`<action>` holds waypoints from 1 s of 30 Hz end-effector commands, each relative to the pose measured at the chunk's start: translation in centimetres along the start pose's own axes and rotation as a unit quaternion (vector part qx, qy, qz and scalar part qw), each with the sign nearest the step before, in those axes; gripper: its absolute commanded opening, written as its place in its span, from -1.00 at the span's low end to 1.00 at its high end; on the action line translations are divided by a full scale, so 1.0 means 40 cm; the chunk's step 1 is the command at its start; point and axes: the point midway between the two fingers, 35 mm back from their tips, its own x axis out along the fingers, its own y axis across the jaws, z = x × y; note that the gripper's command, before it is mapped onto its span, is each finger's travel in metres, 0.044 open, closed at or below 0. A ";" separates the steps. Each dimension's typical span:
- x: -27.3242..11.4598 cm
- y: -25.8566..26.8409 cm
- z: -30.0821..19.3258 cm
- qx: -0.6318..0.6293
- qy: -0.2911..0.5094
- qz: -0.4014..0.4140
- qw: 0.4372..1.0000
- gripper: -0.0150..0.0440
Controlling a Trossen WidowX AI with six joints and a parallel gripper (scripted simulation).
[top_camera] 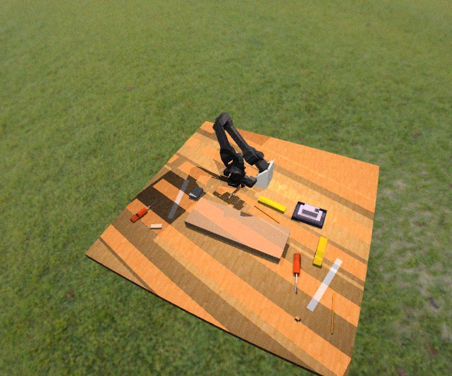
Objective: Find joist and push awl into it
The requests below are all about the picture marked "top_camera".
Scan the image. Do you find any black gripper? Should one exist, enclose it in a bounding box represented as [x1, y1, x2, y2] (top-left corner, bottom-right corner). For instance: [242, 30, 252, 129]
[223, 166, 257, 188]

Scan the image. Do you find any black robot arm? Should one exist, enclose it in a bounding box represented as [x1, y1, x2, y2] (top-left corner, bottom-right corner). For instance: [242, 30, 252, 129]
[213, 112, 271, 187]

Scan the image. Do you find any yellow rectangular block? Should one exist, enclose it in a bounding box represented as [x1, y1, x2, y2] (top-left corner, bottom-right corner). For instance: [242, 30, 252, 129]
[312, 237, 327, 268]
[258, 196, 287, 214]

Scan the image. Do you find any white flat strip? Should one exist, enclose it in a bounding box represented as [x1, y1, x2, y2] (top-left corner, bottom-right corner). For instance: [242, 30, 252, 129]
[168, 179, 189, 219]
[307, 258, 343, 312]

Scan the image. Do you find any red-handled awl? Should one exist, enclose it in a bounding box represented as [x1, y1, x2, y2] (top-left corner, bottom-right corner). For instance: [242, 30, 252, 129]
[130, 201, 157, 223]
[293, 253, 300, 291]

